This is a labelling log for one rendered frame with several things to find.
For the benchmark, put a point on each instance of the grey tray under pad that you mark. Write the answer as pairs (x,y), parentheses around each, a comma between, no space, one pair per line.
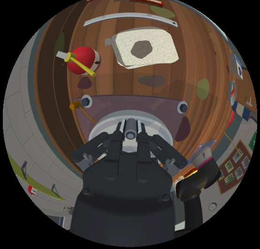
(109,42)

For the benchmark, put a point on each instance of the red flat tray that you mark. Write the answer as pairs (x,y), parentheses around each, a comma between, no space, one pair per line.
(147,0)

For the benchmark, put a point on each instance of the dark hex bolt with washer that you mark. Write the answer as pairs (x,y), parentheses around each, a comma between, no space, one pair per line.
(182,107)
(86,101)

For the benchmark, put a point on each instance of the brown notice board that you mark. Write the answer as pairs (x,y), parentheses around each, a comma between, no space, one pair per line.
(235,171)

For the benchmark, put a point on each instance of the small grey tool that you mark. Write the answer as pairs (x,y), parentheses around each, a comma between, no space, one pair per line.
(249,103)

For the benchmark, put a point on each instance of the blue and white box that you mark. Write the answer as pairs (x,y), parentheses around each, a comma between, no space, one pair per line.
(241,110)

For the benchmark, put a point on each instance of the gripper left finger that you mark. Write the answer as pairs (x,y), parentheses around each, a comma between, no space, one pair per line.
(95,143)

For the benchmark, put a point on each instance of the grey round gauge red needle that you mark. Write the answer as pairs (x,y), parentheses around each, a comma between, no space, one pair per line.
(232,92)

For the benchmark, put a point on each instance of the green wall sign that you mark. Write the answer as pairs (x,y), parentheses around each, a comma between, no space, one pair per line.
(253,142)

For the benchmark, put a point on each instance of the red and white can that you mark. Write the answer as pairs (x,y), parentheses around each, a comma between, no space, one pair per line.
(32,190)

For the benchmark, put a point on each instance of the grey box blue white label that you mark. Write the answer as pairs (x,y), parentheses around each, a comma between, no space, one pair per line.
(236,67)

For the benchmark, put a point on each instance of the grey round lap disc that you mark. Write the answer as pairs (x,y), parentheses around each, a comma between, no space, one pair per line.
(105,125)

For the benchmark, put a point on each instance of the round white wall gauge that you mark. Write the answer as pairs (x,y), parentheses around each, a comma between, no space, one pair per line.
(212,206)

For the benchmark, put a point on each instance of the orange knob with yellow rod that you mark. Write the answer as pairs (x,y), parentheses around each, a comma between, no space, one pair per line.
(74,106)

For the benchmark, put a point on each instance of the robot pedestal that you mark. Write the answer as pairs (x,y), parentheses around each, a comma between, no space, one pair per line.
(201,156)

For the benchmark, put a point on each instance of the thin yellow rod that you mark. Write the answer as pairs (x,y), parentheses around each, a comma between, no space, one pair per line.
(233,145)

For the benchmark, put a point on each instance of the white felt pad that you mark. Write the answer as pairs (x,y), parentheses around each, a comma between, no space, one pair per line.
(162,47)

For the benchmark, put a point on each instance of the purple machine base plate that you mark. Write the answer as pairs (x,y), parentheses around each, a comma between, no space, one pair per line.
(142,103)

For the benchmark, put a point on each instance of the green wall shelf with brackets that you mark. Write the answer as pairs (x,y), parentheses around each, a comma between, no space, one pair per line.
(40,185)

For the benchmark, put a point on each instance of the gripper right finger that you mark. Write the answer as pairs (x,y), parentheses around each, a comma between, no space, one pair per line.
(162,145)

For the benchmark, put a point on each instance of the red and yellow tool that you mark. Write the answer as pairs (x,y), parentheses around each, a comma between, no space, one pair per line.
(190,172)

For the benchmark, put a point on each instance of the grey metal strip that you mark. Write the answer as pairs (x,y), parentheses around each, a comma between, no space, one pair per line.
(130,15)

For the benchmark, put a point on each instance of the red round tin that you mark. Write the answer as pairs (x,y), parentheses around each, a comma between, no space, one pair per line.
(231,118)

